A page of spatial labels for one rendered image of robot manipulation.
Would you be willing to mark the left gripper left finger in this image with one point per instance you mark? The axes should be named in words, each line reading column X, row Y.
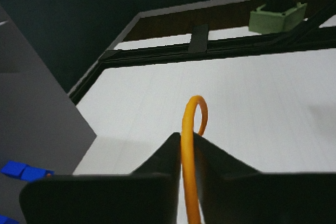
column 139, row 197

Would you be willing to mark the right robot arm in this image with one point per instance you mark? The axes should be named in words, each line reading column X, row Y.
column 278, row 6

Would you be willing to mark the orange cable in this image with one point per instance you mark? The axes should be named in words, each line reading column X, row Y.
column 187, row 158

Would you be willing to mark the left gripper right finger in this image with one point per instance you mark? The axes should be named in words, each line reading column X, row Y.
column 229, row 195

